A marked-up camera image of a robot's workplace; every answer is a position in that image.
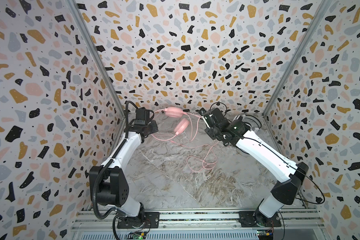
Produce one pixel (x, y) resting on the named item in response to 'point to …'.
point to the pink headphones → (181, 124)
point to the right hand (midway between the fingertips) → (212, 121)
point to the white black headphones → (253, 122)
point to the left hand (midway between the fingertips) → (153, 123)
